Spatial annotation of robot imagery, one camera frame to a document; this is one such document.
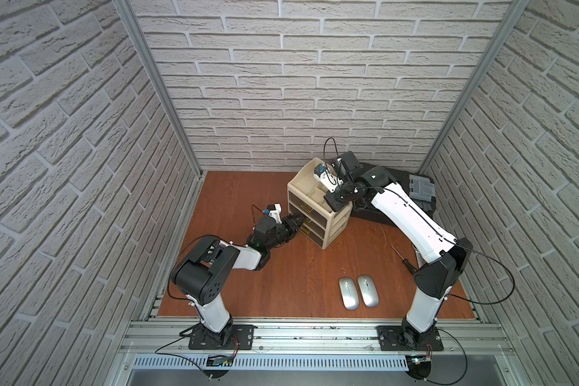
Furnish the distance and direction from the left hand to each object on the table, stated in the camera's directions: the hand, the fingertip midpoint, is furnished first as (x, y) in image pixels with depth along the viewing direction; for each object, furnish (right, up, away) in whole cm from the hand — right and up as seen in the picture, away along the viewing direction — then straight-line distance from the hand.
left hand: (310, 216), depth 86 cm
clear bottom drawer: (+2, -9, +3) cm, 9 cm away
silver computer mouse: (+20, -26, -3) cm, 33 cm away
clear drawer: (+2, -4, +2) cm, 5 cm away
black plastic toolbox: (+44, +11, +5) cm, 45 cm away
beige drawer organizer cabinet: (-2, +9, -4) cm, 10 cm away
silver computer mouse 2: (+13, -26, -5) cm, 30 cm away
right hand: (+8, +7, -6) cm, 12 cm away
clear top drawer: (+1, +2, -8) cm, 8 cm away
